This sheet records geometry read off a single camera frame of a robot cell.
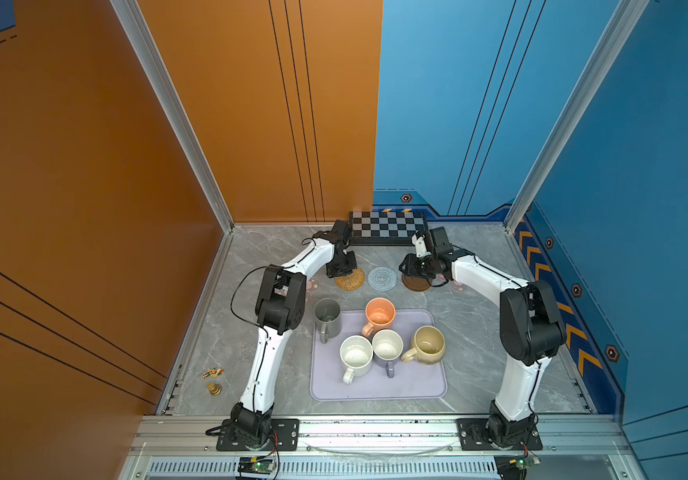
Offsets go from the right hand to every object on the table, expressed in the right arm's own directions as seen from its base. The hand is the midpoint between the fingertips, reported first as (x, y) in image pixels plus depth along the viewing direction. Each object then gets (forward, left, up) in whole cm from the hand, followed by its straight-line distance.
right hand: (401, 267), depth 97 cm
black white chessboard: (+23, +4, -5) cm, 24 cm away
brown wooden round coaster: (-1, -6, -8) cm, 10 cm away
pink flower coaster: (-2, +30, -7) cm, 31 cm away
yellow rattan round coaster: (0, +16, -7) cm, 18 cm away
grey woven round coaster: (+1, +6, -8) cm, 10 cm away
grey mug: (-16, +24, -3) cm, 29 cm away
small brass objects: (-36, +53, -6) cm, 64 cm away
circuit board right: (-52, -22, -10) cm, 58 cm away
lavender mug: (-24, +6, -8) cm, 26 cm away
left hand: (+5, +16, -7) cm, 18 cm away
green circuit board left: (-52, +39, -9) cm, 66 cm away
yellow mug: (-24, -6, -7) cm, 26 cm away
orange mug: (-14, +8, -7) cm, 17 cm away
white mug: (-26, +15, -7) cm, 31 cm away
